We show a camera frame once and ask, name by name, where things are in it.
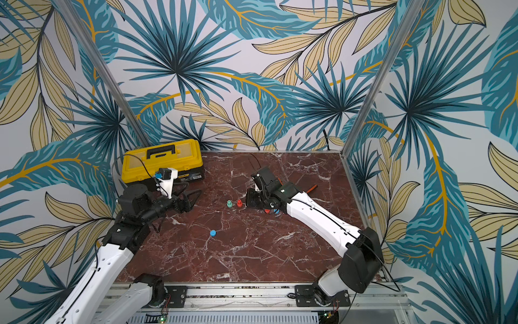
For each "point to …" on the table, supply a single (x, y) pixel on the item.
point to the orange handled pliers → (312, 188)
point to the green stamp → (229, 204)
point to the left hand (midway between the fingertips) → (194, 190)
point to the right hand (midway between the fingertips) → (246, 200)
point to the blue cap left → (213, 233)
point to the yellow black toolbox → (139, 166)
